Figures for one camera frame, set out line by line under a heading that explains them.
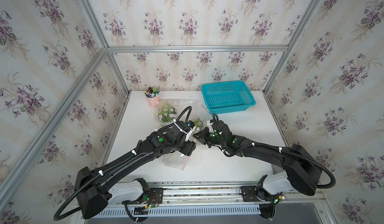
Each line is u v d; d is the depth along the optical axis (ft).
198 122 2.97
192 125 2.18
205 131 2.37
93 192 1.22
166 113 3.07
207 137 2.34
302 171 1.40
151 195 2.36
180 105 3.61
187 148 2.10
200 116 3.16
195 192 2.47
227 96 3.88
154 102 3.47
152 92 3.41
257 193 2.16
